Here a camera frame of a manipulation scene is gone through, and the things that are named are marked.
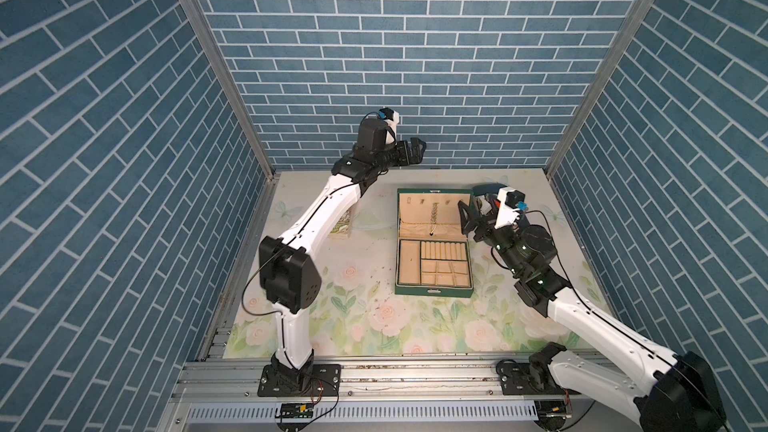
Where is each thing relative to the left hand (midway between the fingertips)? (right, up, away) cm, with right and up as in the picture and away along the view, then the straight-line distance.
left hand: (421, 146), depth 81 cm
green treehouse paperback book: (-25, -24, +18) cm, 39 cm away
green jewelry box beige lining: (+5, -30, +12) cm, 33 cm away
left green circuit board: (-31, -66, -9) cm, 74 cm away
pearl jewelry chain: (+5, -20, +12) cm, 24 cm away
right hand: (+14, -15, -8) cm, 22 cm away
